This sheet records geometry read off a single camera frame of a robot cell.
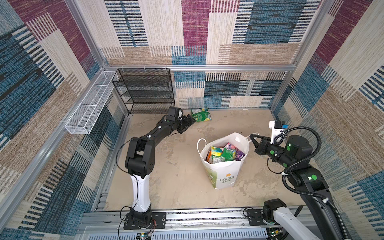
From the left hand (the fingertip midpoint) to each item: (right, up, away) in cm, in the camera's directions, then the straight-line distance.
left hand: (193, 120), depth 96 cm
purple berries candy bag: (+23, -18, -19) cm, 35 cm away
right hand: (+25, -9, -30) cm, 40 cm away
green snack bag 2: (+6, +5, +18) cm, 20 cm away
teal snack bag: (+19, -14, -15) cm, 28 cm away
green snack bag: (+17, -18, -20) cm, 32 cm away
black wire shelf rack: (-35, +22, +13) cm, 44 cm away
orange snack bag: (+8, -21, -11) cm, 25 cm away
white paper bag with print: (+14, -26, -25) cm, 39 cm away
